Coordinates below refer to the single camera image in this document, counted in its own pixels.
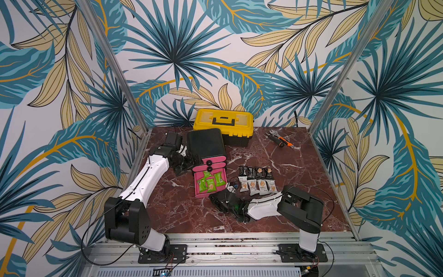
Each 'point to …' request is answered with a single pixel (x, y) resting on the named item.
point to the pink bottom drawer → (198, 175)
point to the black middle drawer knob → (209, 169)
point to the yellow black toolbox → (236, 126)
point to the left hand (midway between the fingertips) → (196, 168)
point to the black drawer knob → (209, 163)
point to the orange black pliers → (281, 141)
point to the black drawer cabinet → (206, 151)
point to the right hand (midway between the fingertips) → (208, 197)
